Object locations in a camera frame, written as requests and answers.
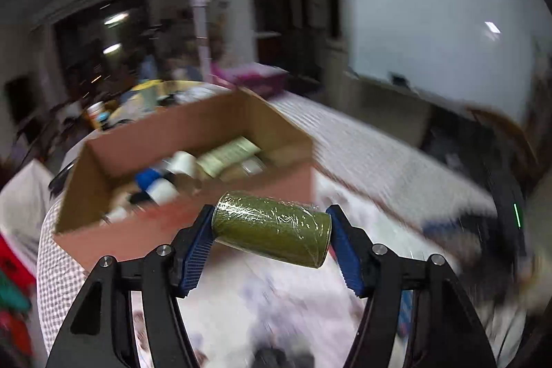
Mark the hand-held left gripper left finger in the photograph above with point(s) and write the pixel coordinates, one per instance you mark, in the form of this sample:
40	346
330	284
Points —
196	260

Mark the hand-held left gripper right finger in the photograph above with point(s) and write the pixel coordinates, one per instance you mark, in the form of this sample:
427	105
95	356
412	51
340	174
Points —
347	256

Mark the green thread roll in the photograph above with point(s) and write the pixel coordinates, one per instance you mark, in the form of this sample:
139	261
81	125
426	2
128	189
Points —
271	228

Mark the brown cardboard box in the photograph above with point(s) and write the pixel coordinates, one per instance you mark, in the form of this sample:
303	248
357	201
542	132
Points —
129	148

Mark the white bottle with blue cap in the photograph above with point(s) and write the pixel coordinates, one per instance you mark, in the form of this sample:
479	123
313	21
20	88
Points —
159	189

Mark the white cylinder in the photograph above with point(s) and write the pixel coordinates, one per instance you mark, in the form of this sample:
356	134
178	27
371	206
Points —
183	163

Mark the beige printed packet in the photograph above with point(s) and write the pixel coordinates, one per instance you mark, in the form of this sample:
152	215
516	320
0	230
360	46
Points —
226	156

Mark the green cup with yellow lid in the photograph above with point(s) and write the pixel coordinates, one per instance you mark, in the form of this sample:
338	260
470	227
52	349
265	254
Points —
149	96

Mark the black device with green light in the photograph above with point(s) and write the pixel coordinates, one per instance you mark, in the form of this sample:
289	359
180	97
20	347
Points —
513	213

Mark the chair with white cover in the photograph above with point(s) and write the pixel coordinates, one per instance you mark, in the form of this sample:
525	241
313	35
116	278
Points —
21	204

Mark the green plastic stool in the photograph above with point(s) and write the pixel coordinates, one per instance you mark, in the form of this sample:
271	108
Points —
13	294

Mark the whiteboard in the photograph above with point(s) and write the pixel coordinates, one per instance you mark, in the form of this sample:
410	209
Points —
431	14

